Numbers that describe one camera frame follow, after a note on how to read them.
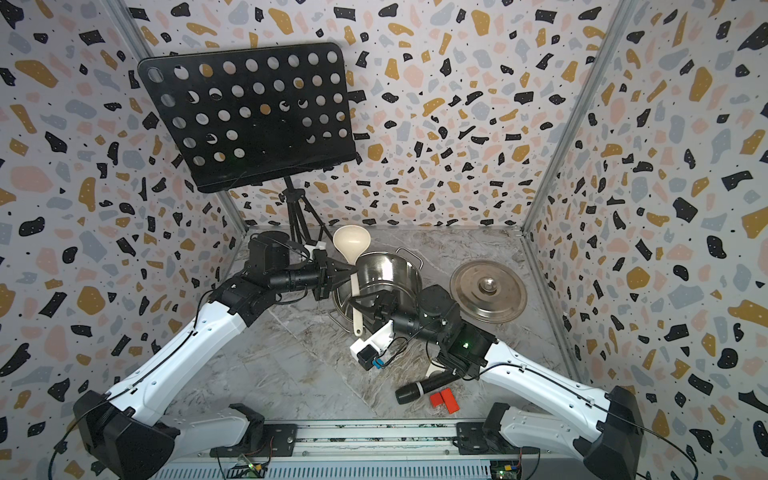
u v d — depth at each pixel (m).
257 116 0.66
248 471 0.72
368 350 0.52
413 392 0.78
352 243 0.73
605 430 0.40
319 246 0.70
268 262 0.53
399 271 0.92
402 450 0.73
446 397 0.81
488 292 1.02
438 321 0.48
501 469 0.72
